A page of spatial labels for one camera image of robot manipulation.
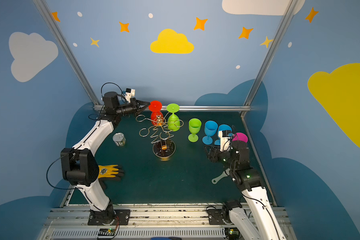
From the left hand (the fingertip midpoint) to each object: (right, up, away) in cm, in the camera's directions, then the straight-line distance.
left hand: (149, 102), depth 80 cm
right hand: (+31, -22, -9) cm, 39 cm away
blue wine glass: (+36, -15, +12) cm, 41 cm away
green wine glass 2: (+26, -12, +18) cm, 34 cm away
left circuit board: (-20, -66, -7) cm, 69 cm away
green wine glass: (+13, -10, +10) cm, 19 cm away
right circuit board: (+43, -67, -7) cm, 80 cm away
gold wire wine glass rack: (+5, -28, +19) cm, 34 cm away
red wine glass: (+5, -8, -5) cm, 11 cm away
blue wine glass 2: (+44, -13, +13) cm, 48 cm away
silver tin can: (-24, -22, +18) cm, 38 cm away
